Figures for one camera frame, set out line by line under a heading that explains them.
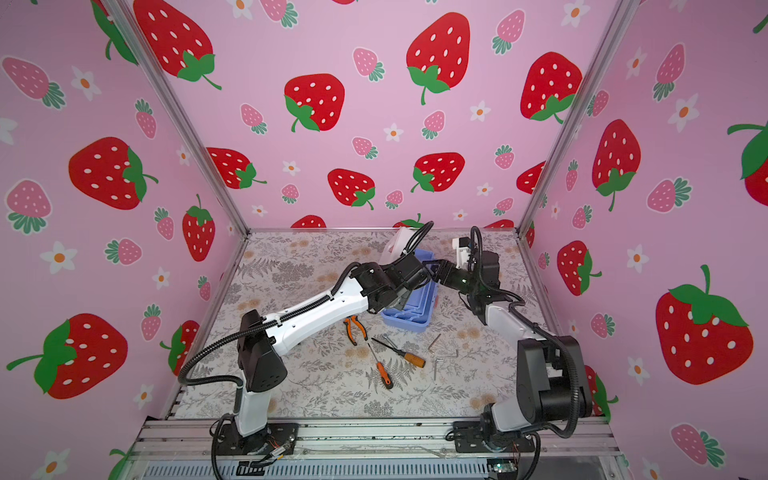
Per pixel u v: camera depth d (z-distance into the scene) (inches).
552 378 17.6
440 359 34.6
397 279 23.4
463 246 31.3
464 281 29.5
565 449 28.8
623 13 27.1
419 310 33.9
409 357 34.2
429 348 35.5
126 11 26.9
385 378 32.2
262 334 18.5
